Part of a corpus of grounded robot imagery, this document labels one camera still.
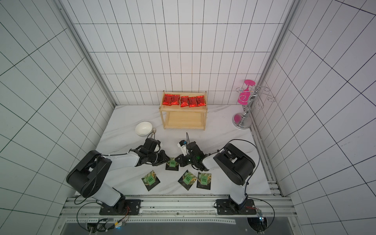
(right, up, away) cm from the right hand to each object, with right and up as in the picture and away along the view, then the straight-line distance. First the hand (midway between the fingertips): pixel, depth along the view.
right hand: (172, 161), depth 89 cm
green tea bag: (0, -1, -2) cm, 2 cm away
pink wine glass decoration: (+44, +39, -4) cm, 59 cm away
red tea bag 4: (+13, +37, +1) cm, 39 cm away
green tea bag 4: (+19, -8, -8) cm, 22 cm away
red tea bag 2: (+1, +39, +3) cm, 39 cm away
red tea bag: (-4, +38, +3) cm, 38 cm away
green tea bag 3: (+10, -8, -8) cm, 15 cm away
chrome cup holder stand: (+51, +25, +18) cm, 60 cm away
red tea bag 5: (+18, +38, +3) cm, 42 cm away
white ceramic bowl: (-21, +20, +12) cm, 31 cm away
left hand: (-3, 0, 0) cm, 3 cm away
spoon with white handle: (-14, +19, +12) cm, 26 cm away
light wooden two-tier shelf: (+1, +27, +19) cm, 33 cm away
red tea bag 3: (+7, +38, +1) cm, 38 cm away
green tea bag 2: (-11, -9, -8) cm, 16 cm away
